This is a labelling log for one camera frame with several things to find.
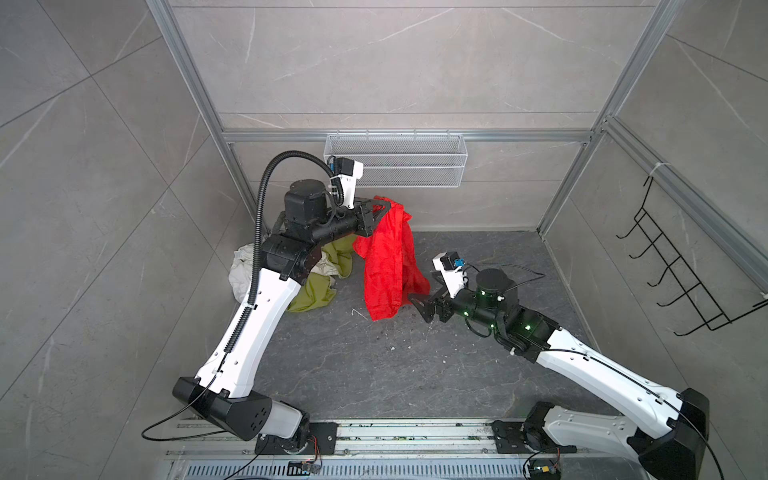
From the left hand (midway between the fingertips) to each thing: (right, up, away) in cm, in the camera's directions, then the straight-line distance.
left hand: (392, 199), depth 60 cm
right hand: (+7, -18, +9) cm, 22 cm away
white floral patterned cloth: (-23, -16, +43) cm, 51 cm away
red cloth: (+1, -16, +8) cm, 18 cm away
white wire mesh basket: (+4, +21, +40) cm, 46 cm away
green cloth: (-25, -22, +38) cm, 51 cm away
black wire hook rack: (+67, -17, +7) cm, 70 cm away
